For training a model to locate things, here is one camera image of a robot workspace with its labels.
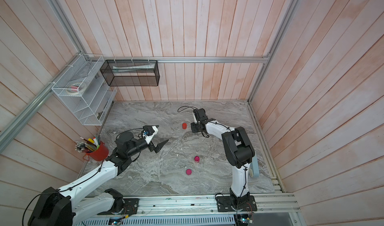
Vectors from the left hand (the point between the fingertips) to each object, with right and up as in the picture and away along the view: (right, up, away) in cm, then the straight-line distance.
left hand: (162, 133), depth 78 cm
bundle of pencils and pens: (-40, -7, +1) cm, 40 cm away
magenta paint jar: (+19, -17, +10) cm, 27 cm away
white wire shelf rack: (-38, +15, 0) cm, 41 cm away
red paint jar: (+11, +2, +26) cm, 28 cm away
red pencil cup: (-37, -13, +6) cm, 40 cm away
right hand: (+18, +3, +24) cm, 30 cm away
